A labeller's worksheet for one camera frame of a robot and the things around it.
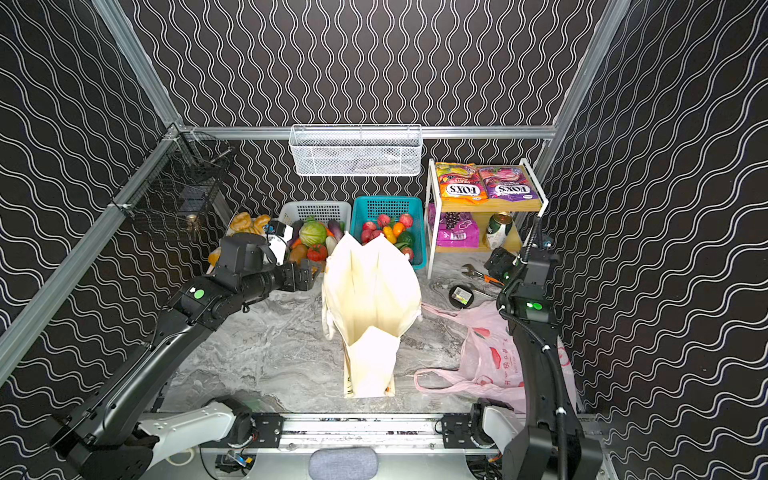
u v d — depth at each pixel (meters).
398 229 1.13
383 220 1.15
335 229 1.12
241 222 1.15
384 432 0.76
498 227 0.84
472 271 1.05
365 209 1.17
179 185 0.94
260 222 1.15
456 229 0.89
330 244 1.06
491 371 0.81
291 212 1.14
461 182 0.81
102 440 0.38
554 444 0.38
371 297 0.97
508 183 0.81
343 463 0.68
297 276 0.61
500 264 0.70
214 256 1.04
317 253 1.03
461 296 0.98
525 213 1.17
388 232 1.09
